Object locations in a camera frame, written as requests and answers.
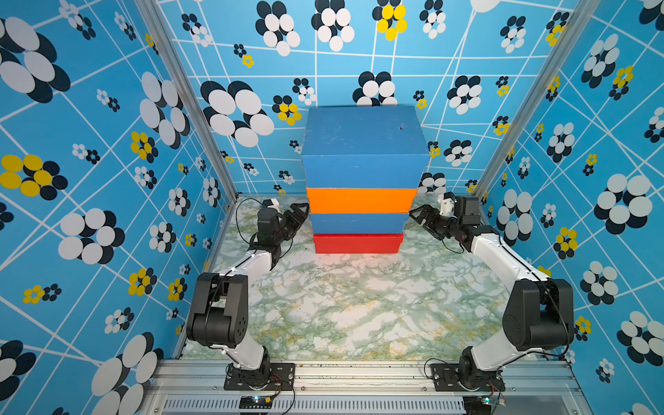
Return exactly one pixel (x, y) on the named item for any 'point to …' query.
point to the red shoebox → (357, 243)
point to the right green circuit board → (477, 405)
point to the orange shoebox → (360, 200)
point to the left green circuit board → (255, 402)
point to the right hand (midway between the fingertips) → (419, 217)
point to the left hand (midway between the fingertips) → (310, 208)
